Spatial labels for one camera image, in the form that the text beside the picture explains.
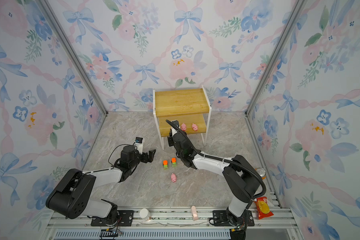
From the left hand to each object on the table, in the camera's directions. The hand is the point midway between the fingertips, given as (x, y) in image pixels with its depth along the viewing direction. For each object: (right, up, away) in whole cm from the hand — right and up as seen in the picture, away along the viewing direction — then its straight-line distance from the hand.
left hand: (149, 147), depth 91 cm
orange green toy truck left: (+10, -10, -1) cm, 14 cm away
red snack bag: (+61, -28, -16) cm, 69 cm away
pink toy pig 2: (+27, +12, -3) cm, 30 cm away
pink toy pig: (+15, -17, -5) cm, 23 cm away
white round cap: (+3, -28, -22) cm, 36 cm away
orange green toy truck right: (+15, -9, +1) cm, 18 cm away
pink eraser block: (+27, -32, -18) cm, 45 cm away
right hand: (+15, +12, -6) cm, 20 cm away
